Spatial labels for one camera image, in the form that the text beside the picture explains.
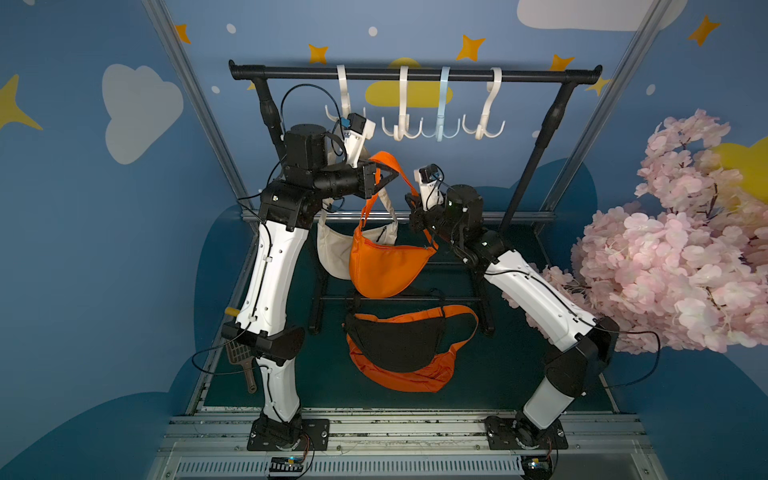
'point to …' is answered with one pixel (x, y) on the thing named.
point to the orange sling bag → (378, 269)
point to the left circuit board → (293, 464)
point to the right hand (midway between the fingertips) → (414, 192)
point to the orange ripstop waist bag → (430, 378)
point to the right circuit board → (536, 467)
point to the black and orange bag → (408, 352)
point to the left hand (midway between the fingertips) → (396, 166)
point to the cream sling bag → (336, 250)
